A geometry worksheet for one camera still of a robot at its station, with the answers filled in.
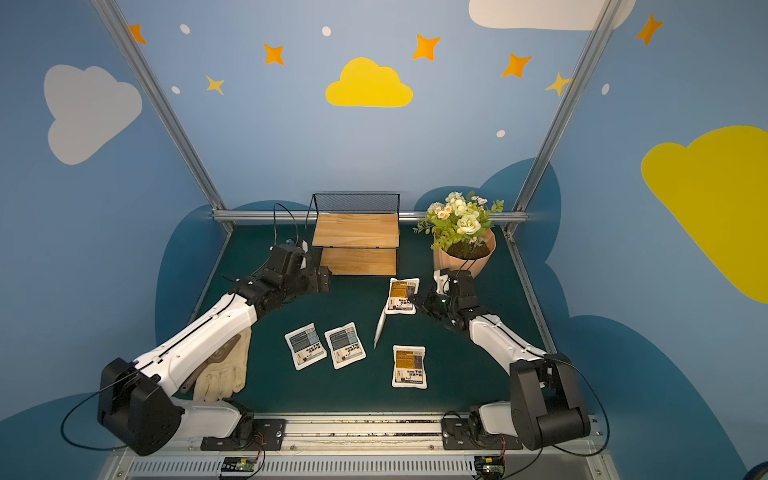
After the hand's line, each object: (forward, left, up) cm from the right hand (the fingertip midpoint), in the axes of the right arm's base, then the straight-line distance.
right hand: (412, 295), depth 87 cm
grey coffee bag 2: (-12, +19, -11) cm, 25 cm away
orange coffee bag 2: (-9, +9, -5) cm, 14 cm away
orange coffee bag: (+1, +4, 0) cm, 4 cm away
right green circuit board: (-39, -21, -15) cm, 47 cm away
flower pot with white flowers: (+11, -13, +16) cm, 23 cm away
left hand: (+1, +27, +8) cm, 28 cm away
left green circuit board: (-43, +41, -13) cm, 61 cm away
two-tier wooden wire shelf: (+22, +18, +3) cm, 28 cm away
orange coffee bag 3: (-17, 0, -12) cm, 21 cm away
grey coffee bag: (-13, +31, -11) cm, 36 cm away
